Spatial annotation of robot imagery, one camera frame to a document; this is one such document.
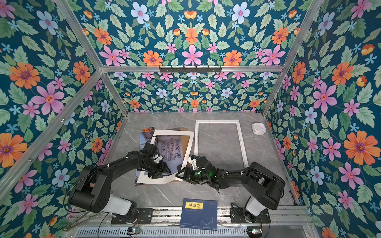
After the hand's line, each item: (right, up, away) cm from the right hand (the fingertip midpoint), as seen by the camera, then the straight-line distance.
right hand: (177, 177), depth 78 cm
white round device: (+54, +25, +29) cm, 67 cm away
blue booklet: (+12, -18, -3) cm, 22 cm away
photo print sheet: (-10, +13, +21) cm, 27 cm away
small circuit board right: (+38, -23, -7) cm, 45 cm away
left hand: (-6, 0, +7) cm, 9 cm away
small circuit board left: (-20, -23, -7) cm, 32 cm away
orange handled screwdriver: (-26, +25, +30) cm, 47 cm away
